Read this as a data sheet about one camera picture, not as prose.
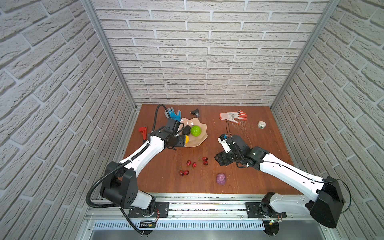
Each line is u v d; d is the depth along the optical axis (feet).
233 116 3.73
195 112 3.74
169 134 1.99
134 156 1.54
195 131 3.18
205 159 2.99
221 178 2.62
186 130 3.26
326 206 1.27
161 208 2.44
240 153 1.93
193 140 3.28
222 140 2.32
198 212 2.42
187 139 3.14
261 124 3.49
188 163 2.93
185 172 2.79
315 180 1.41
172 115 3.73
